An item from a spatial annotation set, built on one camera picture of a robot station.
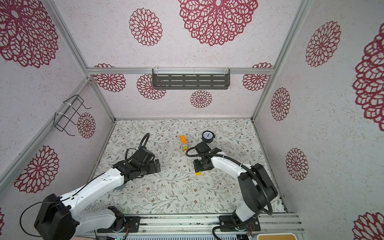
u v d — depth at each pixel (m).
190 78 0.94
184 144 0.96
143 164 0.64
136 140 1.08
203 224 0.76
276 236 0.70
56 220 0.39
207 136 1.06
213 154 0.63
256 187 0.45
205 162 0.64
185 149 0.99
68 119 0.76
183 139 0.96
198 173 0.92
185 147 0.97
